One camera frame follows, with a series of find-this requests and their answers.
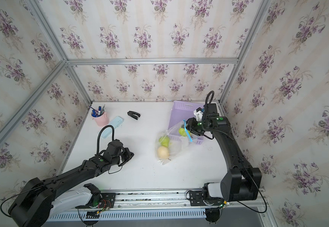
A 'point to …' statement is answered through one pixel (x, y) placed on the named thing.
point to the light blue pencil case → (115, 122)
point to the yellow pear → (163, 152)
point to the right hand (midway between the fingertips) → (188, 127)
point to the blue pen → (99, 108)
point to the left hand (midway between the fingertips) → (136, 155)
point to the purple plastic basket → (181, 111)
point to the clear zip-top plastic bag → (170, 143)
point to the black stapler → (131, 114)
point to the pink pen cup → (100, 117)
